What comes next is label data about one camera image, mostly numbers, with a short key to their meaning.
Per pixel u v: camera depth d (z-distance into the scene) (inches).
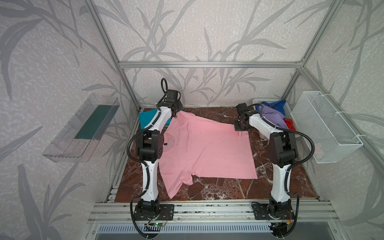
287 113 42.5
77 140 25.2
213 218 28.8
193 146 39.2
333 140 24.0
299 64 36.9
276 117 35.3
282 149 21.8
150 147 22.7
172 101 31.0
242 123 32.4
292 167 34.1
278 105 44.0
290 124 37.9
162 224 27.8
